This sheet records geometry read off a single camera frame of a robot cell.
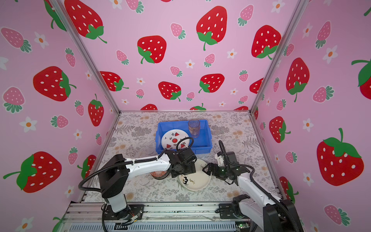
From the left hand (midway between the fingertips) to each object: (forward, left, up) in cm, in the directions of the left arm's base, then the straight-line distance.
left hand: (191, 173), depth 83 cm
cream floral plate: (-4, -3, -2) cm, 6 cm away
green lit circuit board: (-24, -25, -5) cm, 36 cm away
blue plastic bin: (+25, -8, -8) cm, 28 cm away
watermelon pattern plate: (+27, +15, -3) cm, 31 cm away
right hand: (+1, -10, 0) cm, 10 cm away
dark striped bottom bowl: (-2, +18, +3) cm, 18 cm away
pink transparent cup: (+33, -2, +3) cm, 33 cm away
